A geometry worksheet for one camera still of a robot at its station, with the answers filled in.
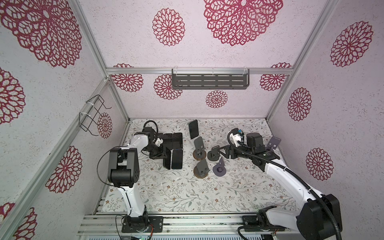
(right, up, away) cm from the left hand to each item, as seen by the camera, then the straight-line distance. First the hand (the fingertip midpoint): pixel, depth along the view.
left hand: (165, 159), depth 94 cm
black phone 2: (+18, +19, +4) cm, 26 cm away
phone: (+7, -1, +3) cm, 7 cm away
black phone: (0, +11, +12) cm, 16 cm away
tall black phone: (0, -2, +4) cm, 4 cm away
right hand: (+33, +9, -14) cm, 37 cm away
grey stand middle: (+31, +2, +1) cm, 31 cm away
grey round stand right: (+70, +10, +3) cm, 70 cm away
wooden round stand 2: (+22, +3, +3) cm, 22 cm away
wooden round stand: (+22, -6, -6) cm, 24 cm away
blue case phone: (+6, +11, +13) cm, 18 cm away
